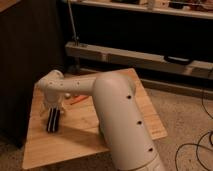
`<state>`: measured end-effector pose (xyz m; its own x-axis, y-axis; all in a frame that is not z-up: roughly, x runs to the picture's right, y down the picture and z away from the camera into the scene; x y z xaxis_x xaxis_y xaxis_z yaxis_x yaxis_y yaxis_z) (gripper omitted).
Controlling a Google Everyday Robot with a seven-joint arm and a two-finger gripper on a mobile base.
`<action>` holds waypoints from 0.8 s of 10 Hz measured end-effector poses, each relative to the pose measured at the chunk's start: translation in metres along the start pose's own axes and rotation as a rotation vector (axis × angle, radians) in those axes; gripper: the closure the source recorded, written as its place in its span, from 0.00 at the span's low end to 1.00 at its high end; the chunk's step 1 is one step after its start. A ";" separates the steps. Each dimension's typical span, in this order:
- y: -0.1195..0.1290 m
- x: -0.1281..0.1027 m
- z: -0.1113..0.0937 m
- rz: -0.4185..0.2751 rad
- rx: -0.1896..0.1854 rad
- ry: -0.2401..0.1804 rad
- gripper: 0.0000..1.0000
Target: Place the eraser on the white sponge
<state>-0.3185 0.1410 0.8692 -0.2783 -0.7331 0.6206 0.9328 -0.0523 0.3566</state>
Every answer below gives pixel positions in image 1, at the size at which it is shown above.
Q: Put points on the black handle on beam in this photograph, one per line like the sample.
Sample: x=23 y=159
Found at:
x=180 y=61

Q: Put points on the upper wooden shelf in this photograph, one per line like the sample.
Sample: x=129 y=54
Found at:
x=150 y=7

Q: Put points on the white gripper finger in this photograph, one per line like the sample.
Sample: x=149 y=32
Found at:
x=62 y=109
x=43 y=110

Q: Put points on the orange carrot toy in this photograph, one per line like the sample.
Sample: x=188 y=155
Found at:
x=77 y=99

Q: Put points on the long metal rail beam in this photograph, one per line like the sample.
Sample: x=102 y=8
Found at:
x=140 y=60

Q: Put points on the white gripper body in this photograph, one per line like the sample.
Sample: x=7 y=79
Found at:
x=52 y=101

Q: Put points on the wooden table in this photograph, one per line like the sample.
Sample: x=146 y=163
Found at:
x=79 y=132

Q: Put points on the small white ball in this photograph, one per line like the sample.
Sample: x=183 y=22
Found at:
x=67 y=95

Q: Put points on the metal pole stand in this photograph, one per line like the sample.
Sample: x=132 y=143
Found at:
x=77 y=24

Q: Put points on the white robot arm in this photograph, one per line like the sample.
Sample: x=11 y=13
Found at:
x=120 y=118

